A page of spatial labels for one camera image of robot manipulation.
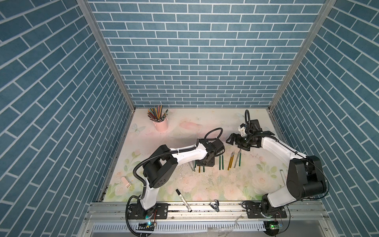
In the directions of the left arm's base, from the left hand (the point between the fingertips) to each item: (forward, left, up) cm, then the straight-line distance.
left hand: (211, 166), depth 88 cm
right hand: (+11, -14, +7) cm, 19 cm away
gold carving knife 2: (+4, -13, -1) cm, 13 cm away
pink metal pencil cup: (+26, +32, +4) cm, 42 cm away
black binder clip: (-21, -1, -2) cm, 21 cm away
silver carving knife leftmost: (+2, +12, -2) cm, 12 cm away
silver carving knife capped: (+6, -17, -2) cm, 18 cm away
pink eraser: (-10, +48, 0) cm, 49 cm away
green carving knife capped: (+3, -6, -2) cm, 7 cm away
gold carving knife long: (-1, +7, -2) cm, 7 cm away
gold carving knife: (+6, -15, -2) cm, 16 cm away
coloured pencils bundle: (+32, +37, +11) cm, 50 cm away
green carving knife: (+6, -19, -2) cm, 20 cm away
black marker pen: (-19, +15, -2) cm, 24 cm away
